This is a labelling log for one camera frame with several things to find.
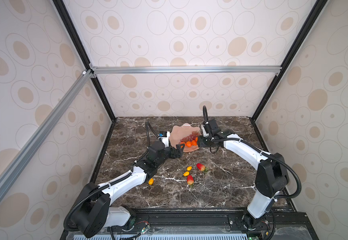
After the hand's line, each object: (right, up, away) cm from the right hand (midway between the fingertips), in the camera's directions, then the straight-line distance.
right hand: (200, 141), depth 91 cm
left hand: (-11, 0, -12) cm, 16 cm away
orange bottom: (-7, -3, +9) cm, 12 cm away
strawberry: (+1, -16, 0) cm, 16 cm away
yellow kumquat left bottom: (-29, -23, -5) cm, 38 cm away
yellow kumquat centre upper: (-7, -17, +1) cm, 18 cm away
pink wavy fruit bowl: (-13, +5, +16) cm, 22 cm away
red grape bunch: (-2, +4, +12) cm, 13 cm away
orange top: (-3, -1, +6) cm, 7 cm away
